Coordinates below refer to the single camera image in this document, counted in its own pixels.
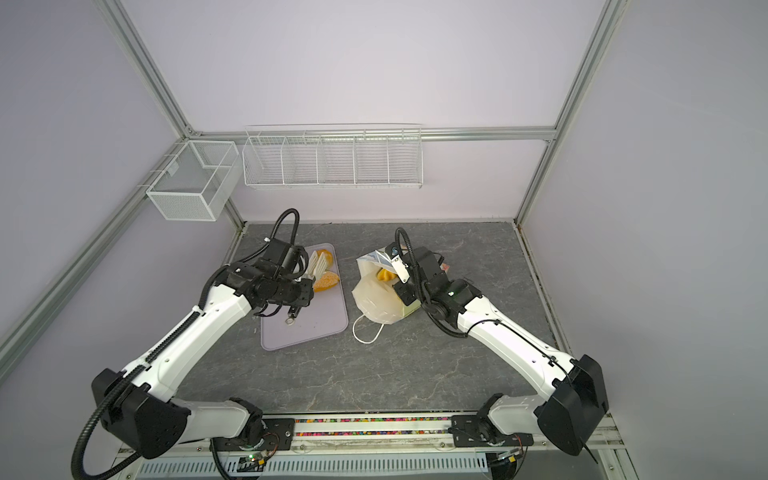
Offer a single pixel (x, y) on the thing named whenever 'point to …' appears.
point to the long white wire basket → (333, 156)
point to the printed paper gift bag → (377, 298)
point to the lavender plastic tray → (326, 314)
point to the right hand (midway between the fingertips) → (405, 274)
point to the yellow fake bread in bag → (386, 275)
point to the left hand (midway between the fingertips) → (307, 298)
